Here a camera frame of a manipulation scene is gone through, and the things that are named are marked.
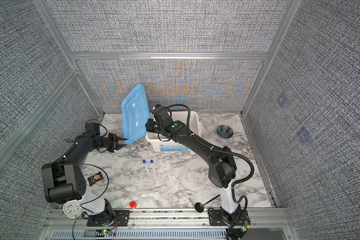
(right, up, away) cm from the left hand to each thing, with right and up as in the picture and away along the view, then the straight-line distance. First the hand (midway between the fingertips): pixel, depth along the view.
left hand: (127, 139), depth 87 cm
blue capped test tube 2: (+13, -10, -11) cm, 20 cm away
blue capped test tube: (+16, -10, -11) cm, 22 cm away
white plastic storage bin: (+26, -5, +5) cm, 26 cm away
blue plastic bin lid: (+4, +16, +3) cm, 16 cm away
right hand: (+12, +9, -6) cm, 16 cm away
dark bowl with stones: (+63, +4, +19) cm, 66 cm away
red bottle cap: (+7, -32, -12) cm, 35 cm away
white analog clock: (-22, -33, -14) cm, 42 cm away
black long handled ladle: (+41, -34, -11) cm, 54 cm away
